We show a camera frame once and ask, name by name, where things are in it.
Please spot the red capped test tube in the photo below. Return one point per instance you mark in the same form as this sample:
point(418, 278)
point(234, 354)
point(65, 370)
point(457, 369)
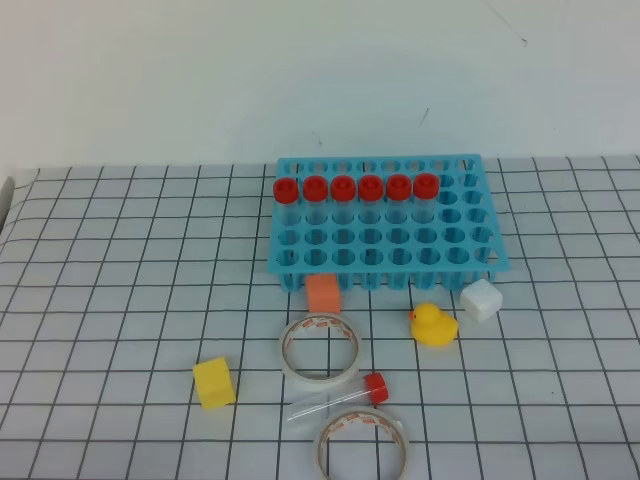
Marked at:
point(366, 390)
point(398, 191)
point(371, 192)
point(286, 196)
point(343, 193)
point(315, 192)
point(425, 191)

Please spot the blue test tube rack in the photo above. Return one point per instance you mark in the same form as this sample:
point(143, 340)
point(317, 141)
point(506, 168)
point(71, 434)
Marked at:
point(462, 244)

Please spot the orange foam cube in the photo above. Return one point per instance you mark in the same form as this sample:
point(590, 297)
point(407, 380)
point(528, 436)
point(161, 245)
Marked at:
point(323, 293)

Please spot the yellow rubber duck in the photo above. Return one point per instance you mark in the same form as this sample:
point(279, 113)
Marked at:
point(432, 326)

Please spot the white tape roll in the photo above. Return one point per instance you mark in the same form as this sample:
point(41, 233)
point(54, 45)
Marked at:
point(320, 320)
point(366, 416)

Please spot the white foam cube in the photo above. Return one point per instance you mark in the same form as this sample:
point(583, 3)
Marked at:
point(481, 300)

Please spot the yellow foam cube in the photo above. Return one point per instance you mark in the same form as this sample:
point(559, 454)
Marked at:
point(213, 383)

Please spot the grey object at left edge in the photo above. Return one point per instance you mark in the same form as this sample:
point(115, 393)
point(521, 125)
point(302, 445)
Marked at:
point(6, 198)

